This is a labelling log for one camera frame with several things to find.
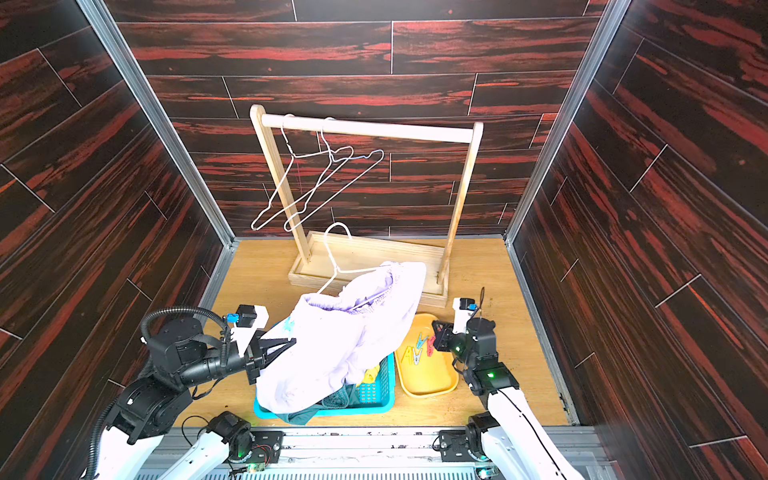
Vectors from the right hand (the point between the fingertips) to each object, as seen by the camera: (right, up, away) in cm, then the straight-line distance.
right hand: (440, 320), depth 83 cm
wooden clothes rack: (-38, +17, +31) cm, 52 cm away
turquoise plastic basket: (-19, -21, 0) cm, 28 cm away
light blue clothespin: (-5, -8, +7) cm, 12 cm away
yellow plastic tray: (-5, -15, +3) cm, 16 cm away
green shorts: (-26, -17, -10) cm, 33 cm away
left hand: (-35, 0, -23) cm, 41 cm away
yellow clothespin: (-9, -11, +5) cm, 15 cm away
